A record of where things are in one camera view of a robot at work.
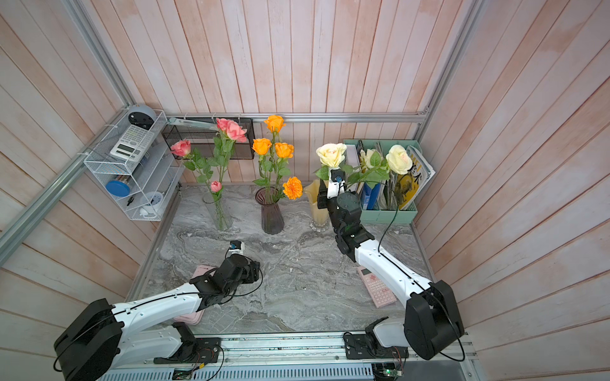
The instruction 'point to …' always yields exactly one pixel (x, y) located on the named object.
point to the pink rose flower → (195, 160)
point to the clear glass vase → (227, 221)
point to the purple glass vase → (272, 219)
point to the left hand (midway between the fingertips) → (252, 267)
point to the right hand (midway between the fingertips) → (326, 177)
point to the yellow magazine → (409, 185)
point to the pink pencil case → (194, 317)
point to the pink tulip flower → (217, 190)
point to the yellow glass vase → (319, 221)
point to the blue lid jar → (118, 188)
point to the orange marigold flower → (293, 188)
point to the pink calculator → (380, 294)
